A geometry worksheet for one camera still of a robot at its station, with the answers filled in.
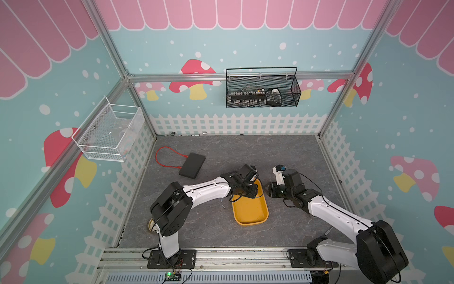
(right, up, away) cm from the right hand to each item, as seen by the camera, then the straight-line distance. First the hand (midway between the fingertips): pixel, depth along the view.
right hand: (265, 186), depth 86 cm
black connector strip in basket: (-8, +44, +3) cm, 45 cm away
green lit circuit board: (-41, -35, -14) cm, 56 cm away
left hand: (-5, -4, 0) cm, 6 cm away
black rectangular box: (-40, +9, +19) cm, 46 cm away
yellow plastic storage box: (-8, -12, -2) cm, 14 cm away
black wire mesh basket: (+10, +50, +7) cm, 51 cm away
